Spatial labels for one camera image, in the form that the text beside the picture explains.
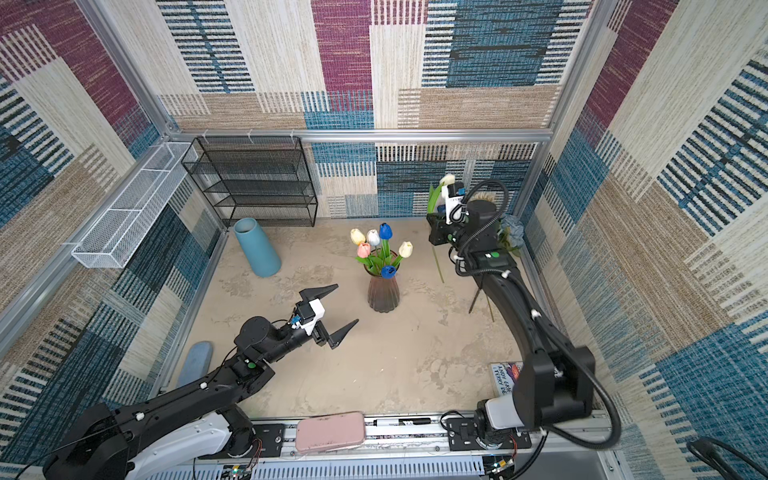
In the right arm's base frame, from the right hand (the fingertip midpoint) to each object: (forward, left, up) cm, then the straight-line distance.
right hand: (430, 219), depth 80 cm
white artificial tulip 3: (+3, -1, +6) cm, 6 cm away
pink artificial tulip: (-10, +17, +1) cm, 20 cm away
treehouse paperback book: (-32, -19, -28) cm, 46 cm away
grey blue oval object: (-26, +65, -26) cm, 75 cm away
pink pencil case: (-43, +27, -29) cm, 59 cm away
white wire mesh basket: (-9, +75, +5) cm, 76 cm away
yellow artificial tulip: (-5, +19, 0) cm, 20 cm away
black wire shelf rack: (+34, +56, -10) cm, 66 cm away
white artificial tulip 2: (-10, +7, -1) cm, 12 cm away
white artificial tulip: (-5, +15, -1) cm, 16 cm away
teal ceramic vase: (+5, +52, -15) cm, 54 cm away
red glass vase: (-5, +13, -29) cm, 32 cm away
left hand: (-21, +21, -3) cm, 30 cm away
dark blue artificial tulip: (-5, +12, 0) cm, 13 cm away
